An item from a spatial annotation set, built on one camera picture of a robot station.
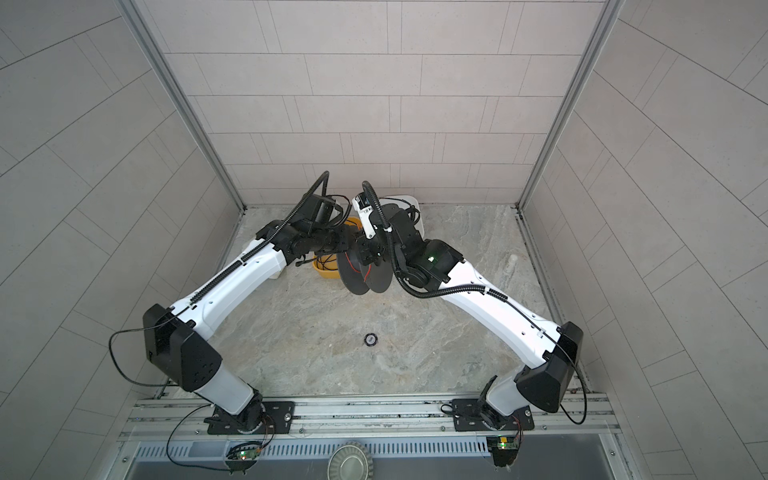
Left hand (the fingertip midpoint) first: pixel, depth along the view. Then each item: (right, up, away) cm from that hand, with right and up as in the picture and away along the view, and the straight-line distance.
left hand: (362, 235), depth 79 cm
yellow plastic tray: (-14, -10, +20) cm, 27 cm away
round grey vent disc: (-1, -50, -13) cm, 52 cm away
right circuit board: (+34, -48, -10) cm, 60 cm away
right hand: (0, 0, -11) cm, 11 cm away
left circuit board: (-23, -47, -15) cm, 55 cm away
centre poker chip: (+2, -30, +5) cm, 30 cm away
